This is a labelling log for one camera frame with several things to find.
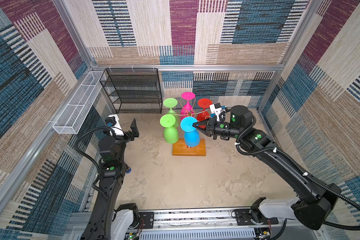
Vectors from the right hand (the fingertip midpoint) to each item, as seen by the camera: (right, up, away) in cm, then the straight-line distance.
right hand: (192, 129), depth 63 cm
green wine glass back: (-10, +13, +16) cm, 23 cm away
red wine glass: (+7, +7, +19) cm, 21 cm away
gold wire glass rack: (0, +7, +13) cm, 15 cm away
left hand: (-31, +5, +7) cm, 32 cm away
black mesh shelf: (-39, +26, +47) cm, 67 cm away
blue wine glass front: (0, -3, +7) cm, 8 cm away
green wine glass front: (-10, -3, +16) cm, 19 cm away
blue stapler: (-36, -26, +27) cm, 52 cm away
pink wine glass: (-1, +10, +22) cm, 25 cm away
